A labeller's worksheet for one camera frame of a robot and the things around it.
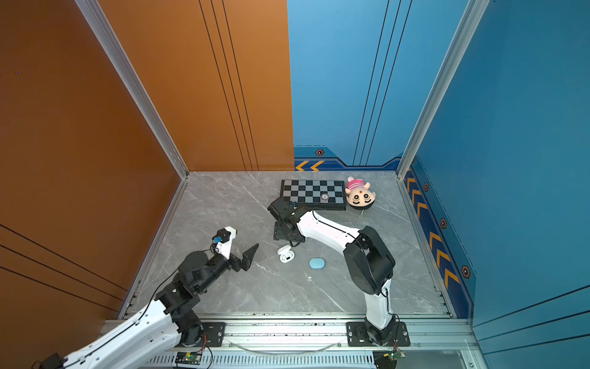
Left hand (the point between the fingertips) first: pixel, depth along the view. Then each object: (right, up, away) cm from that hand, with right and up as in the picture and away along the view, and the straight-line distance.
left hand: (247, 236), depth 75 cm
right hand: (+11, -2, +14) cm, 18 cm away
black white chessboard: (+25, +13, +31) cm, 42 cm away
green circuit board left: (-16, -37, -4) cm, 41 cm away
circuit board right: (+47, -35, -6) cm, 59 cm away
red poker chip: (+29, +12, +30) cm, 44 cm away
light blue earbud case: (+24, -13, +12) cm, 30 cm away
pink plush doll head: (+43, +13, +25) cm, 51 cm away
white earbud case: (+12, -10, +14) cm, 21 cm away
